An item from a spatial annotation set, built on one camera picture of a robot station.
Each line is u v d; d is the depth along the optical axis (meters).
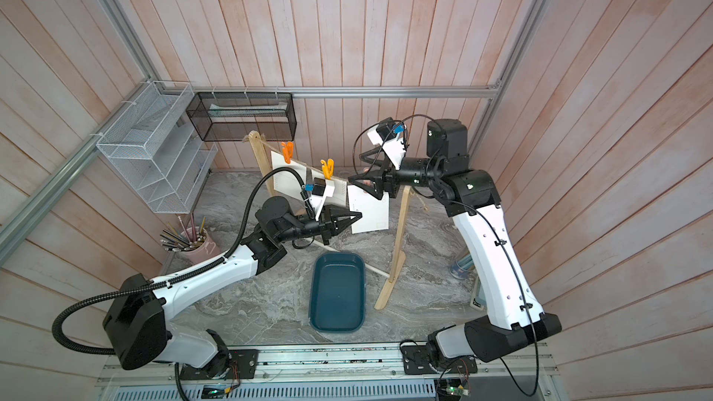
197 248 0.84
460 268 0.84
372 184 0.51
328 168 0.61
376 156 0.59
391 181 0.50
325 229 0.59
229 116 1.04
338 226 0.63
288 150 0.62
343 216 0.63
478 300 0.81
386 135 0.47
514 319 0.38
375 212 0.66
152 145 0.69
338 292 0.86
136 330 0.41
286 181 0.72
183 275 0.47
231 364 0.72
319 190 0.58
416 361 0.73
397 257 0.99
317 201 0.60
